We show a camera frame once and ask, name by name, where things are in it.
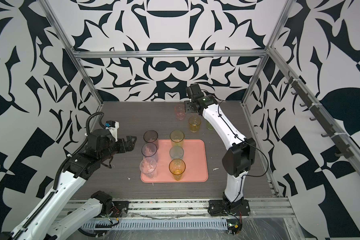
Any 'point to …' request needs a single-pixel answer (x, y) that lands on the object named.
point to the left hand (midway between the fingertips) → (128, 135)
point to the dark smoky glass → (151, 136)
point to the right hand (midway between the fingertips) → (192, 104)
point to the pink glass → (179, 109)
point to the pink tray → (195, 157)
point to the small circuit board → (235, 229)
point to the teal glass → (176, 152)
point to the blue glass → (150, 150)
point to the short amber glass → (194, 122)
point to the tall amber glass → (177, 166)
